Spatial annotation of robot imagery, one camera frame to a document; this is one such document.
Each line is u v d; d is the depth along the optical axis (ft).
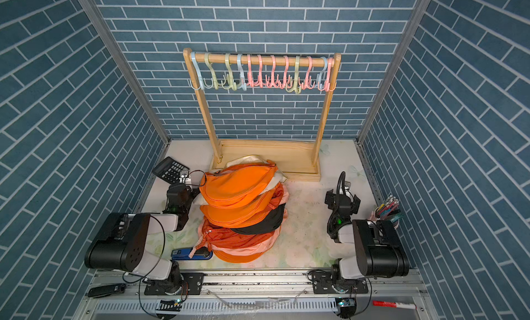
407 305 2.28
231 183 2.58
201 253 2.51
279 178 2.67
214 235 2.36
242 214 2.23
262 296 2.37
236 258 2.56
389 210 2.56
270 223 2.60
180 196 2.37
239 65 2.31
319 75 2.42
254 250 2.42
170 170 3.43
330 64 2.23
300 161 3.57
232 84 2.47
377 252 1.46
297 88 2.52
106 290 2.38
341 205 2.28
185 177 2.62
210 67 2.37
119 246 1.48
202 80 2.46
